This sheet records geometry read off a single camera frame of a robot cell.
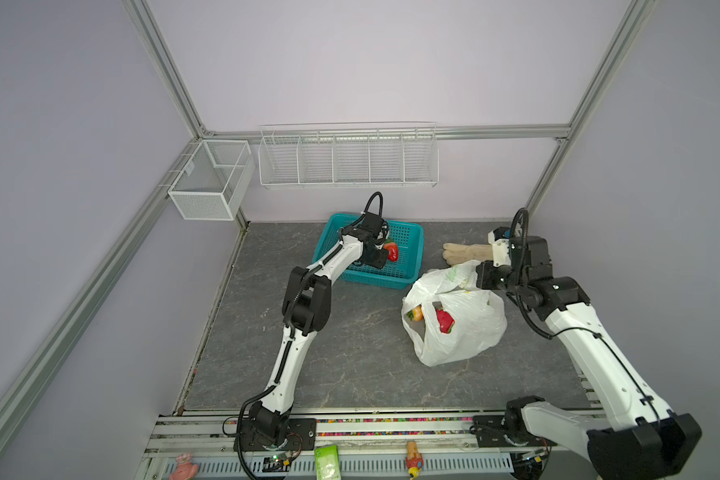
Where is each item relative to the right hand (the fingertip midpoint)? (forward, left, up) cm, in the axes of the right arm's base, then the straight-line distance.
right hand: (480, 269), depth 77 cm
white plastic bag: (-13, +2, -5) cm, 14 cm away
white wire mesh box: (+33, +81, +4) cm, 87 cm away
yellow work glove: (+25, -2, -24) cm, 35 cm away
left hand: (+17, +25, -18) cm, 35 cm away
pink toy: (-42, +71, -20) cm, 85 cm away
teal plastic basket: (+15, +20, -23) cm, 34 cm away
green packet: (-40, +39, -21) cm, 60 cm away
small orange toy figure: (-39, +19, -21) cm, 48 cm away
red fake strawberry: (+24, +22, -20) cm, 38 cm away
